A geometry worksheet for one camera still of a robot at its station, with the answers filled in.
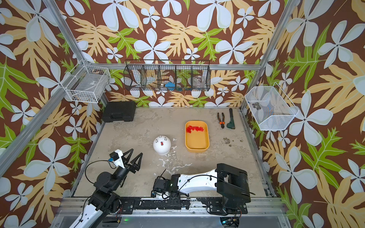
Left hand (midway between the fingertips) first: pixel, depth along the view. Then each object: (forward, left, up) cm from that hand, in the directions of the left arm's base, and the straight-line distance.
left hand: (137, 151), depth 74 cm
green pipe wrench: (+32, -61, -18) cm, 71 cm away
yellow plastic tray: (+23, -34, -21) cm, 46 cm away
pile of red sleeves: (+27, -29, -17) cm, 43 cm away
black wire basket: (+53, -13, +11) cm, 55 cm away
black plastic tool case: (+47, +30, -19) cm, 59 cm away
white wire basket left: (+37, +35, +16) cm, 53 cm away
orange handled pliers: (+33, -55, -18) cm, 67 cm away
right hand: (-18, -18, -20) cm, 32 cm away
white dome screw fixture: (+8, -11, -9) cm, 16 cm away
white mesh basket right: (+25, -76, +7) cm, 80 cm away
